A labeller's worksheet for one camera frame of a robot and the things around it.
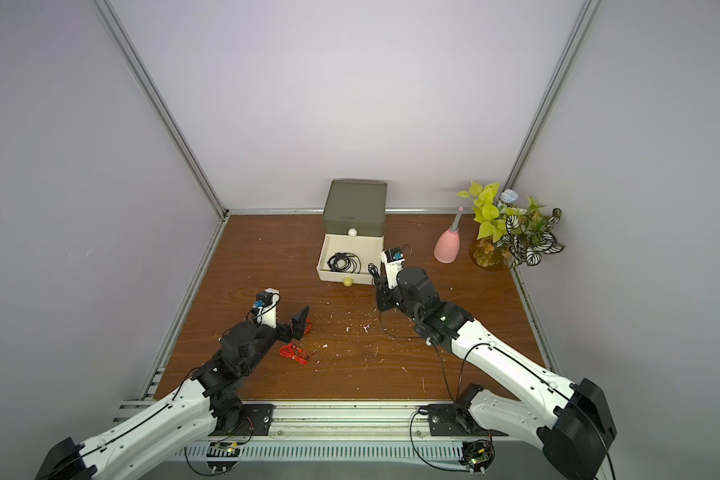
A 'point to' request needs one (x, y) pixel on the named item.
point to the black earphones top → (341, 261)
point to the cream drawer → (367, 248)
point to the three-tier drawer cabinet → (354, 218)
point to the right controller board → (477, 454)
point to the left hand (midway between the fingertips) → (296, 303)
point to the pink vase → (448, 246)
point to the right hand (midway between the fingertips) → (377, 274)
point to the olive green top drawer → (354, 228)
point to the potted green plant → (509, 232)
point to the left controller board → (222, 456)
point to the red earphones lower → (295, 353)
